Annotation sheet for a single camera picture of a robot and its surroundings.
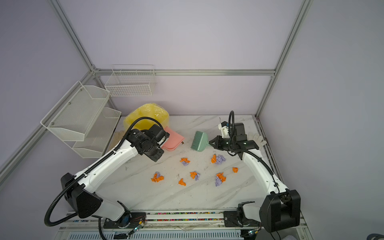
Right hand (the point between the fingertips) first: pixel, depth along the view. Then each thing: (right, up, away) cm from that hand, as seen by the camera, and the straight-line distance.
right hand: (209, 141), depth 79 cm
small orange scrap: (+17, -18, +10) cm, 27 cm away
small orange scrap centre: (-16, -24, +7) cm, 30 cm away
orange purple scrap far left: (-30, -22, +7) cm, 37 cm away
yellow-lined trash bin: (-35, +19, +13) cm, 41 cm away
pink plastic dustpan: (-19, +1, +1) cm, 19 cm away
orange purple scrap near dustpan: (-14, -14, +14) cm, 24 cm away
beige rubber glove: (-65, +1, +27) cm, 70 cm away
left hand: (-29, -6, -3) cm, 30 cm away
